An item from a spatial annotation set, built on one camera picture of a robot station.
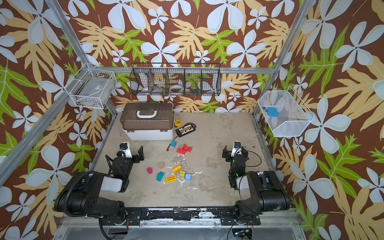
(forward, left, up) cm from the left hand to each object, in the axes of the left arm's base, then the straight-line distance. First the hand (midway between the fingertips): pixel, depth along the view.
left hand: (133, 145), depth 89 cm
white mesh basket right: (+12, -89, +17) cm, 91 cm away
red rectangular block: (+2, -29, -11) cm, 31 cm away
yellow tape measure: (+25, -25, -8) cm, 36 cm away
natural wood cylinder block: (-9, -17, -9) cm, 21 cm away
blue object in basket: (+13, -82, +16) cm, 85 cm away
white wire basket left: (+26, +24, +22) cm, 42 cm away
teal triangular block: (-15, -16, -11) cm, 25 cm away
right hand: (0, -61, 0) cm, 61 cm away
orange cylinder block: (-11, -27, -10) cm, 31 cm away
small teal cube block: (+8, -23, -10) cm, 26 cm away
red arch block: (+3, -34, -9) cm, 35 cm away
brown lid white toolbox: (+11, -9, +9) cm, 17 cm away
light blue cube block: (-17, -34, -7) cm, 38 cm away
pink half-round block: (-12, -10, -10) cm, 18 cm away
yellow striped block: (-17, -24, -10) cm, 31 cm away
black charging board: (+20, -32, -9) cm, 39 cm away
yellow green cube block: (-15, -30, -8) cm, 35 cm away
